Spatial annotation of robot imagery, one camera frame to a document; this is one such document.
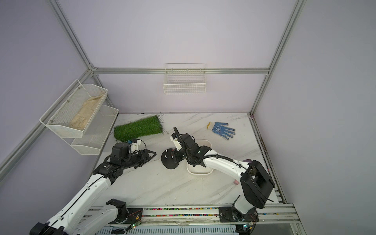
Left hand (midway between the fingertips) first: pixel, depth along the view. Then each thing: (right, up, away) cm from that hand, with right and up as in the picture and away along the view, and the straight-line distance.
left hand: (153, 157), depth 78 cm
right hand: (+11, +1, +4) cm, 11 cm away
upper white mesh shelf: (-43, +25, -2) cm, 49 cm away
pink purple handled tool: (+47, -16, +6) cm, 50 cm away
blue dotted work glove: (+45, +13, +30) cm, 55 cm away
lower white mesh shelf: (-42, +12, +16) cm, 46 cm away
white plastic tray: (+26, -10, +11) cm, 30 cm away
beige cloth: (-37, +20, -3) cm, 42 cm away
